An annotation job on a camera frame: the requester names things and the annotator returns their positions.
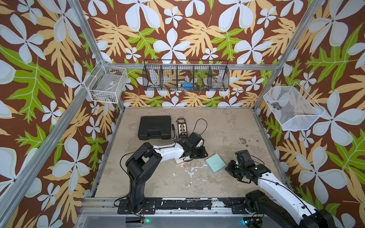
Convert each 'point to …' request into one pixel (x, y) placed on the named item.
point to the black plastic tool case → (155, 127)
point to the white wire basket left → (106, 84)
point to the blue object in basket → (187, 86)
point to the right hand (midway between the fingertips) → (223, 167)
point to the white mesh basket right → (292, 108)
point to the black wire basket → (186, 75)
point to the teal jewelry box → (215, 163)
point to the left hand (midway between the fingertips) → (208, 153)
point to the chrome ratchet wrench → (174, 129)
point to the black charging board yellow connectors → (182, 131)
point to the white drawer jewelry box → (179, 160)
